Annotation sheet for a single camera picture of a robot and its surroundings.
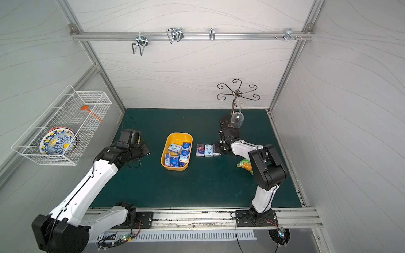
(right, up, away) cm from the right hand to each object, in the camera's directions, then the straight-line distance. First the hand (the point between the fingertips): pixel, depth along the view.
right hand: (218, 147), depth 98 cm
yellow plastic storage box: (-27, +5, +4) cm, 28 cm away
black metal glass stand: (+10, +32, -12) cm, 36 cm away
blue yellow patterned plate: (-67, +8, -35) cm, 76 cm away
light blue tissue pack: (-6, -2, -2) cm, 7 cm away
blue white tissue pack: (-21, 0, -2) cm, 21 cm away
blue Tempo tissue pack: (-25, -7, -10) cm, 28 cm away
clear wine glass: (+10, +18, -12) cm, 23 cm away
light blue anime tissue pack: (-27, 0, -2) cm, 27 cm away
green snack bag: (+15, -8, -10) cm, 20 cm away
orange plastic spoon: (-69, +23, -20) cm, 75 cm away
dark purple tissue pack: (-3, -3, -3) cm, 5 cm away
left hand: (-38, +2, -19) cm, 42 cm away
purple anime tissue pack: (-12, -2, -2) cm, 12 cm away
